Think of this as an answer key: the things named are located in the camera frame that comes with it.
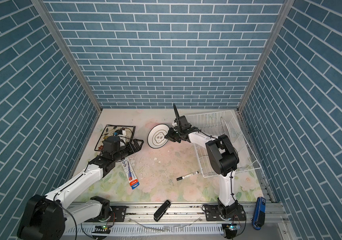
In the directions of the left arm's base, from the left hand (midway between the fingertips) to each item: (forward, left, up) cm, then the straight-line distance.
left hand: (139, 143), depth 84 cm
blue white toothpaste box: (-15, +4, -13) cm, 20 cm away
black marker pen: (-14, -28, -13) cm, 34 cm away
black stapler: (-31, -13, -14) cm, 37 cm away
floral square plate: (+18, +25, -12) cm, 33 cm away
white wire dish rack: (+25, -57, -12) cm, 63 cm away
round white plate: (+11, -8, -9) cm, 16 cm away
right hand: (+9, -13, -5) cm, 17 cm away
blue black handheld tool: (-34, -61, -10) cm, 71 cm away
